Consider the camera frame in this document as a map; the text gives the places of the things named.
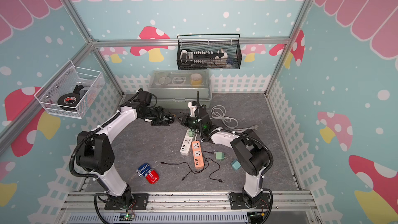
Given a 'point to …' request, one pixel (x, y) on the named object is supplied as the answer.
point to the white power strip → (186, 144)
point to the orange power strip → (197, 154)
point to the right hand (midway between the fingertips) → (174, 117)
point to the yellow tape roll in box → (196, 79)
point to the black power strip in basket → (197, 59)
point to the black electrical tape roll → (69, 99)
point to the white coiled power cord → (218, 112)
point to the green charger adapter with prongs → (219, 156)
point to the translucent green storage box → (175, 88)
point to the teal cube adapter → (236, 165)
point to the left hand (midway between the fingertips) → (171, 117)
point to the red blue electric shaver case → (145, 170)
